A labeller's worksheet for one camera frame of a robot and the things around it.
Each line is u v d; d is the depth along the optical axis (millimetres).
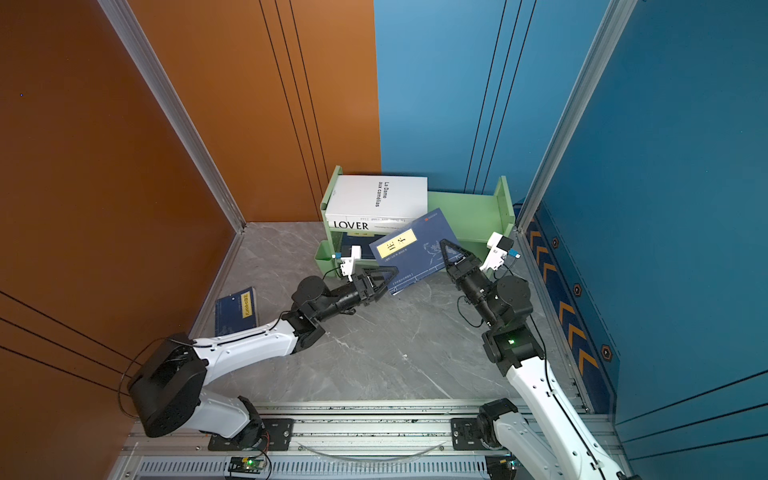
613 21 709
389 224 780
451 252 628
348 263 685
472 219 864
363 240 978
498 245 596
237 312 947
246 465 708
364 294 621
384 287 622
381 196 808
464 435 725
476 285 576
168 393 423
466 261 586
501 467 721
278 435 740
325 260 992
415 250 666
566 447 405
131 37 725
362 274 665
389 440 737
